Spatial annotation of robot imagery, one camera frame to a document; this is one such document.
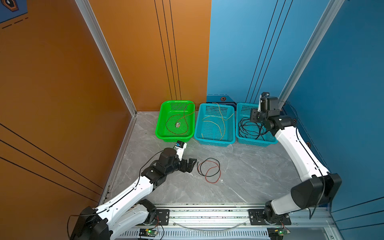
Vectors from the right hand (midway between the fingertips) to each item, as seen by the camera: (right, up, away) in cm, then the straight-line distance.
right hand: (257, 111), depth 81 cm
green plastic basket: (-49, -4, +30) cm, 57 cm away
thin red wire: (-27, -36, +8) cm, 46 cm away
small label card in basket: (-47, -7, +31) cm, 57 cm away
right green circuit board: (+7, -58, -11) cm, 59 cm away
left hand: (-36, -24, -1) cm, 44 cm away
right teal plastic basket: (+3, +5, +36) cm, 36 cm away
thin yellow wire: (-22, -5, +30) cm, 38 cm away
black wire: (-31, -33, +11) cm, 46 cm away
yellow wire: (-13, -6, +29) cm, 32 cm away
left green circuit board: (-55, -58, -10) cm, 81 cm away
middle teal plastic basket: (-19, -8, +29) cm, 36 cm away
